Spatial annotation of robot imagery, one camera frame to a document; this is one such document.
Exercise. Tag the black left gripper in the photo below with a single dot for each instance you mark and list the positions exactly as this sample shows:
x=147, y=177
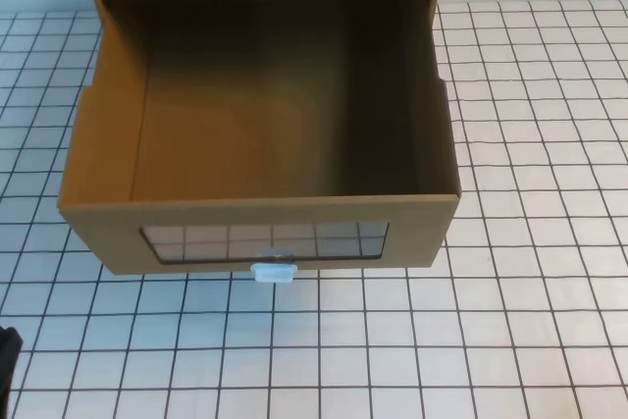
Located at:
x=11, y=344

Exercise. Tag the white plastic drawer handle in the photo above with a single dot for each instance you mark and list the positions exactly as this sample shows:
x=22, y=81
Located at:
x=273, y=273

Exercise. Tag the brown cardboard shoebox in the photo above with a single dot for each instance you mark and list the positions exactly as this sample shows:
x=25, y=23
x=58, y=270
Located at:
x=261, y=135

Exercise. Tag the white grid tablecloth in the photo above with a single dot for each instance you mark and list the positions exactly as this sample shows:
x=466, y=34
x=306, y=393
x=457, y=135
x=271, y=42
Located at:
x=523, y=314

